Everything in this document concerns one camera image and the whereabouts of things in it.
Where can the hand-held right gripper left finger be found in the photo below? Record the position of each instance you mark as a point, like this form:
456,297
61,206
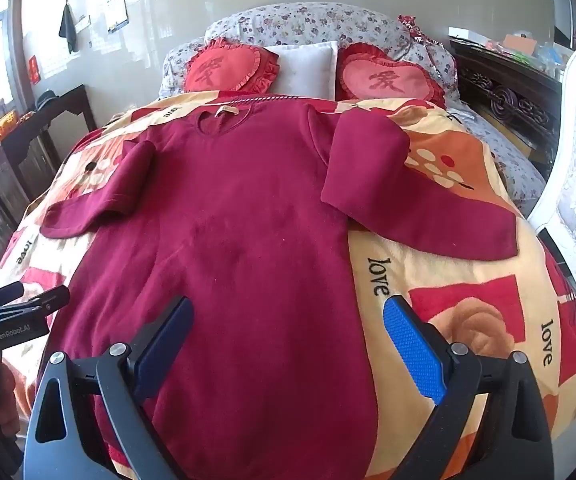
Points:
160,347

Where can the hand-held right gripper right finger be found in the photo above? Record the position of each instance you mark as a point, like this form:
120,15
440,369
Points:
415,350

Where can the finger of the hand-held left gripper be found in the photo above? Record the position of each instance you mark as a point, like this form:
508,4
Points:
8,291
43,300

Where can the maroon long-sleeved sweater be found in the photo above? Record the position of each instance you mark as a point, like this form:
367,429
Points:
248,240

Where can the orange printed blanket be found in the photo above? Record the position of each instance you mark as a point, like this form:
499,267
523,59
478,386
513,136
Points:
468,270

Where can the orange box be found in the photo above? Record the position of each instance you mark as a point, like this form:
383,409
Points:
3,127

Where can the dark wooden side table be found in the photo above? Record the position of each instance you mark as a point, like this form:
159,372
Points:
53,115

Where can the dark cap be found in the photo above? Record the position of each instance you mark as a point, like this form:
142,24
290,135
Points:
46,100

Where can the floral bed sheet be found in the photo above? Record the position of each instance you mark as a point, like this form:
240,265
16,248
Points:
508,155

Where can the dark hanging cloth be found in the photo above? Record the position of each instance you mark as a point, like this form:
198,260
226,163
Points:
69,27

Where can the carved dark wooden cabinet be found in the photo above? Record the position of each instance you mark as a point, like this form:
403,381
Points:
508,95

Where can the red heart-shaped pillow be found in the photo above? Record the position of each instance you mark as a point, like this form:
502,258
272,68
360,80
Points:
383,80
223,67

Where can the white pillow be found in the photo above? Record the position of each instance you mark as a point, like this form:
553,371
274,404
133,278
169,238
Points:
303,67

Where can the red patterned fabric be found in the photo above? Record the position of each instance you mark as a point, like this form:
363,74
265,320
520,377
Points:
418,32

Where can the pile of colourful clutter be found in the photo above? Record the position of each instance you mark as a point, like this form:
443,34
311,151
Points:
528,52

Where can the red wall sticker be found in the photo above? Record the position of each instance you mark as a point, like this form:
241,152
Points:
34,69

